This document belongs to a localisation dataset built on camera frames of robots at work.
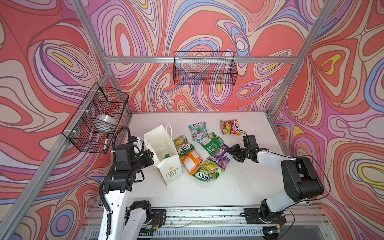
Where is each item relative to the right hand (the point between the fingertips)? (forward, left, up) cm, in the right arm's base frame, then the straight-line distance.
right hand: (229, 154), depth 94 cm
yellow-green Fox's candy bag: (+5, +30, +3) cm, 30 cm away
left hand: (-9, +42, +21) cm, 48 cm away
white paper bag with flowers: (+4, +42, -2) cm, 42 cm away
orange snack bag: (-5, +24, +3) cm, 24 cm away
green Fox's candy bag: (+9, +11, +1) cm, 14 cm away
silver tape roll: (+6, +65, +31) cm, 72 cm away
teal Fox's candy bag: (+19, +19, +2) cm, 27 cm away
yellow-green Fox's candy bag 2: (-12, +14, +2) cm, 19 cm away
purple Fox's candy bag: (-2, +5, +2) cm, 6 cm away
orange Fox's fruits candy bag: (+22, -5, +2) cm, 23 cm away
